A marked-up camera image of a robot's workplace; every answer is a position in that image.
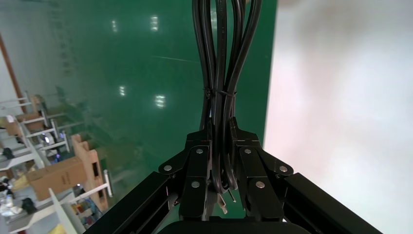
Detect wooden shipping pallet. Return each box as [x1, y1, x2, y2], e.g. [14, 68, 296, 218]
[70, 134, 111, 213]

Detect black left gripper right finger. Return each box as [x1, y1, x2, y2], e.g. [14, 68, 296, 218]
[228, 117, 294, 222]

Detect colourful clutter pile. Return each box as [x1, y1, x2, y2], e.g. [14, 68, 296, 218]
[0, 175, 38, 217]

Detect black power cord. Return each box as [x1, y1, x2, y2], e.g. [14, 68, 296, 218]
[191, 0, 263, 195]

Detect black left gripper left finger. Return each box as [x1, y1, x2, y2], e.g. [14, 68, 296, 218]
[158, 117, 214, 222]

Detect white desk with metal legs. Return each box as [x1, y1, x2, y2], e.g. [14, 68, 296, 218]
[5, 170, 114, 234]

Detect tall brown cardboard carton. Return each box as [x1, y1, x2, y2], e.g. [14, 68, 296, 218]
[26, 156, 88, 202]

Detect white background desks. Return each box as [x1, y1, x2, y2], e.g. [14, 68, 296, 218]
[0, 92, 71, 173]

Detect black cord twist tie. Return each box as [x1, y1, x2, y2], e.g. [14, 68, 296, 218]
[202, 87, 238, 99]

